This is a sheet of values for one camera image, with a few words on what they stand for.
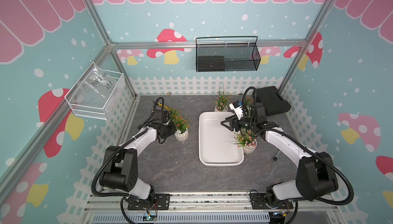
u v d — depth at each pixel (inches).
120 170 17.5
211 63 34.9
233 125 29.0
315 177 16.7
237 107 28.7
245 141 31.6
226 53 37.8
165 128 32.6
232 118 30.8
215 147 36.3
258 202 29.2
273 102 43.9
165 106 44.1
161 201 29.0
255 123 25.9
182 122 35.6
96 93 28.1
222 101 38.2
